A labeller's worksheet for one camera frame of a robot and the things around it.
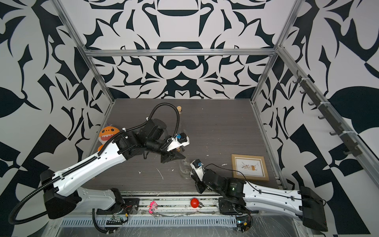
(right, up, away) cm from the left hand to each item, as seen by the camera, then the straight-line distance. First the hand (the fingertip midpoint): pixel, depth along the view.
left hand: (182, 150), depth 67 cm
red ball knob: (+6, -27, +6) cm, 28 cm away
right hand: (+4, -15, +10) cm, 18 cm away
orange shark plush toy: (-48, +4, +24) cm, 54 cm away
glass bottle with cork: (+2, -11, +6) cm, 12 cm away
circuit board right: (+28, -37, +4) cm, 47 cm away
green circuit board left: (-30, -32, +1) cm, 44 cm away
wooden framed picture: (+40, -15, +19) cm, 47 cm away
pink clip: (-14, -30, +7) cm, 34 cm away
